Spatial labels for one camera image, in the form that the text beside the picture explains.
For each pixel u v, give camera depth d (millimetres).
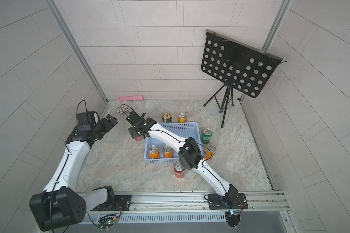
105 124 694
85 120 578
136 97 1152
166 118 938
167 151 788
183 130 972
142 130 640
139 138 888
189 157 569
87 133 542
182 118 938
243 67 724
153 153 783
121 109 1095
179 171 723
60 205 378
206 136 866
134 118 685
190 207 707
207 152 785
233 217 679
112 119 720
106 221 678
